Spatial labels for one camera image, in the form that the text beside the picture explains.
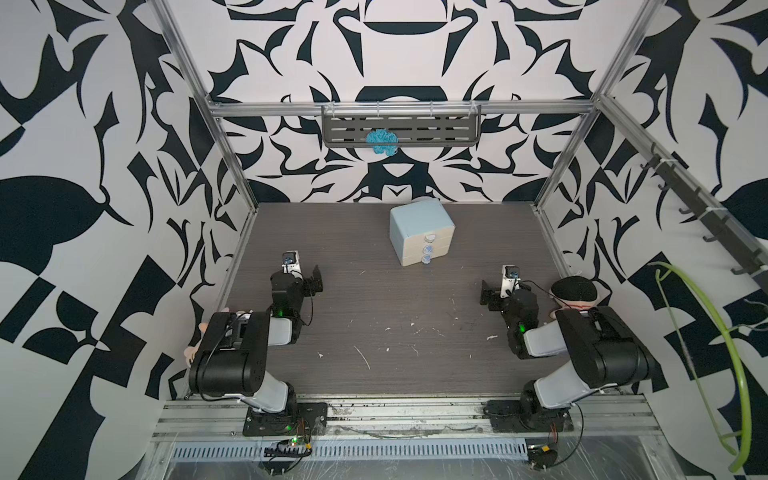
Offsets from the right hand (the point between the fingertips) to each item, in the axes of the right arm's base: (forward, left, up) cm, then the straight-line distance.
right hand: (501, 276), depth 94 cm
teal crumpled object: (+31, +36, +30) cm, 56 cm away
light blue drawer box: (+10, +25, +10) cm, 29 cm away
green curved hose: (-46, -25, +17) cm, 55 cm away
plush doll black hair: (-5, -20, +2) cm, 20 cm away
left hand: (+3, +62, +4) cm, 63 cm away
